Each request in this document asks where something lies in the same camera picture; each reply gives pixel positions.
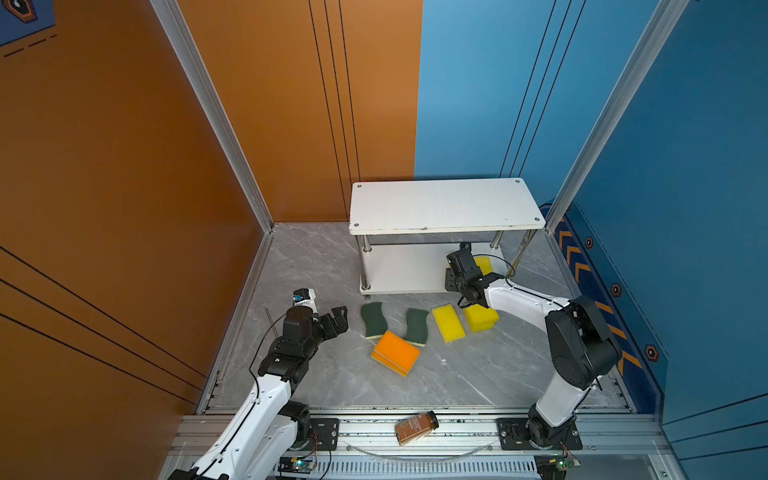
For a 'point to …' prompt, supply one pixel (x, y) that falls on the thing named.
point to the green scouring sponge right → (416, 326)
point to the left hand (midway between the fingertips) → (334, 310)
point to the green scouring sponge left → (374, 318)
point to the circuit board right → (568, 462)
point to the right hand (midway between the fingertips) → (454, 276)
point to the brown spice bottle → (416, 427)
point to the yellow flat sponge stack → (481, 318)
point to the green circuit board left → (296, 464)
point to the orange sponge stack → (396, 353)
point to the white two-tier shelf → (408, 229)
